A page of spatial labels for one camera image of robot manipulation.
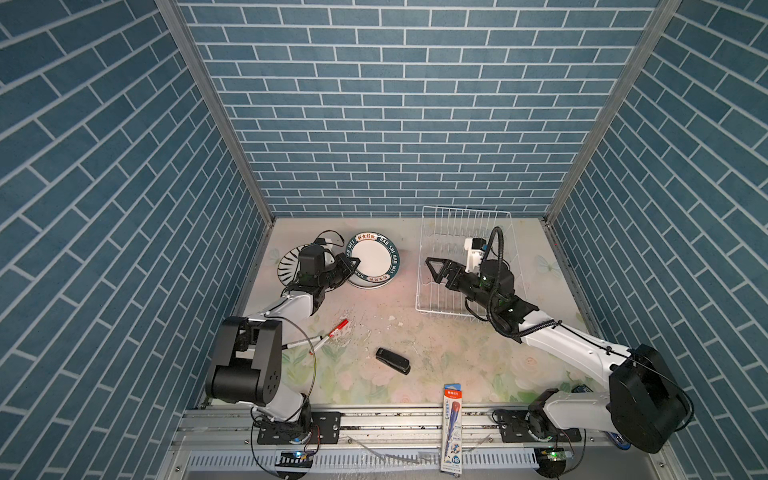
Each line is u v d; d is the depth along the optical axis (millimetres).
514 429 734
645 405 416
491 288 599
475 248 732
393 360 811
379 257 943
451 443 707
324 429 737
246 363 444
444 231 1141
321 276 724
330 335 889
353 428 752
